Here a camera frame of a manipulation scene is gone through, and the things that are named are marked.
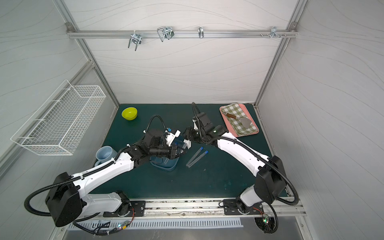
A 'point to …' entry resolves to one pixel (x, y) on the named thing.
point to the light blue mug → (104, 153)
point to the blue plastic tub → (166, 163)
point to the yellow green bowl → (129, 113)
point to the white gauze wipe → (189, 143)
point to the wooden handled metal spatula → (244, 122)
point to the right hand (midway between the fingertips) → (184, 135)
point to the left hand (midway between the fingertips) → (186, 153)
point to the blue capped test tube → (166, 160)
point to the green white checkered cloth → (235, 110)
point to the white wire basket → (59, 124)
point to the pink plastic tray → (247, 113)
